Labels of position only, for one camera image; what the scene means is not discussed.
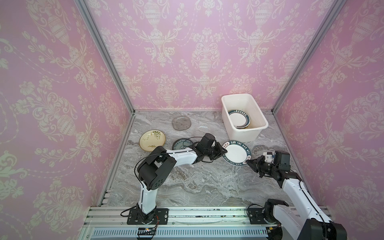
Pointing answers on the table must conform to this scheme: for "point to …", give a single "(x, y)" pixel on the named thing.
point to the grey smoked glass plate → (181, 123)
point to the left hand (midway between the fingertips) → (229, 152)
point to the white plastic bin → (245, 103)
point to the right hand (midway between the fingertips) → (246, 160)
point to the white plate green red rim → (239, 119)
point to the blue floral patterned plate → (182, 143)
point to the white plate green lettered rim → (237, 153)
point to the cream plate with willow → (150, 139)
